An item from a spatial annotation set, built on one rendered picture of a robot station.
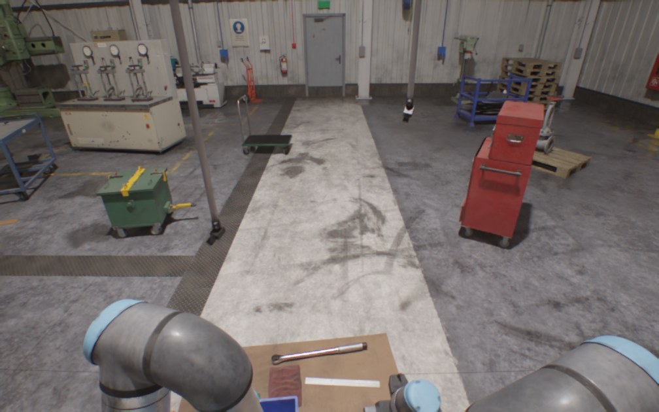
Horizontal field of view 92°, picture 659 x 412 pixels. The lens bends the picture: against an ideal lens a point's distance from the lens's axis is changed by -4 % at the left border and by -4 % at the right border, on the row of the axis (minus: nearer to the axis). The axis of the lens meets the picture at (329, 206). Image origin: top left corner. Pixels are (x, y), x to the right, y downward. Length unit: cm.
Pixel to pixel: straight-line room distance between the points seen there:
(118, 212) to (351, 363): 282
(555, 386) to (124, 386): 60
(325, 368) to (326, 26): 934
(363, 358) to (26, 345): 237
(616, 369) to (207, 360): 54
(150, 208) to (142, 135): 280
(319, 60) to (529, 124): 789
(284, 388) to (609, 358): 134
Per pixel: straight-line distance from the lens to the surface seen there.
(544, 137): 600
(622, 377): 55
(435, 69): 1084
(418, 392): 102
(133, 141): 653
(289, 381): 169
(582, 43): 1212
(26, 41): 1179
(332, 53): 1028
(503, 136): 314
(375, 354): 180
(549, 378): 51
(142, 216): 379
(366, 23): 999
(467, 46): 998
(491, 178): 326
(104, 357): 67
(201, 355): 58
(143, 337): 61
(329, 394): 167
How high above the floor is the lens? 189
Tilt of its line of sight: 28 degrees down
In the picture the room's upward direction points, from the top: 1 degrees counter-clockwise
